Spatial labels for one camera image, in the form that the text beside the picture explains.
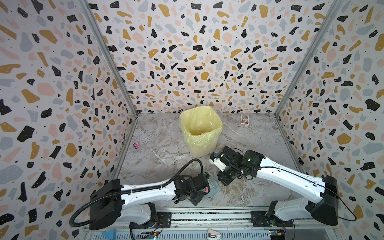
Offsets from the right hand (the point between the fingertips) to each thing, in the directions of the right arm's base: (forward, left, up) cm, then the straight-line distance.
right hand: (216, 176), depth 72 cm
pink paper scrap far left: (-8, +5, +7) cm, 12 cm away
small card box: (+51, -26, -16) cm, 60 cm away
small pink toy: (+26, +52, -14) cm, 60 cm away
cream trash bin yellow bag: (+36, +9, -7) cm, 38 cm away
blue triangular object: (-23, +49, -14) cm, 56 cm away
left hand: (-5, +8, -11) cm, 14 cm away
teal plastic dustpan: (-1, 0, -11) cm, 11 cm away
